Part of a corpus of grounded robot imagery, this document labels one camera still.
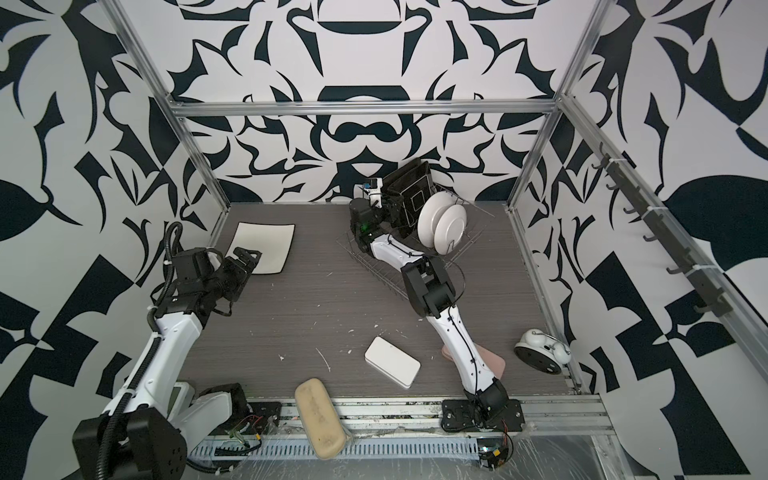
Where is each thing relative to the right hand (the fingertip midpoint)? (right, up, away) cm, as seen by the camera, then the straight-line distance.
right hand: (400, 194), depth 99 cm
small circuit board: (+20, -64, -28) cm, 73 cm away
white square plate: (-46, -15, +12) cm, 50 cm away
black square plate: (+3, +4, +2) cm, 6 cm away
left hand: (-40, -20, -18) cm, 48 cm away
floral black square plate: (+3, -10, +7) cm, 13 cm away
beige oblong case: (-19, -57, -28) cm, 67 cm away
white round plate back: (+9, -7, -1) cm, 11 cm away
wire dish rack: (+28, -8, +8) cm, 30 cm away
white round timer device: (+34, -42, -24) cm, 59 cm away
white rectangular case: (-3, -47, -19) cm, 51 cm away
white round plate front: (+16, -12, -2) cm, 20 cm away
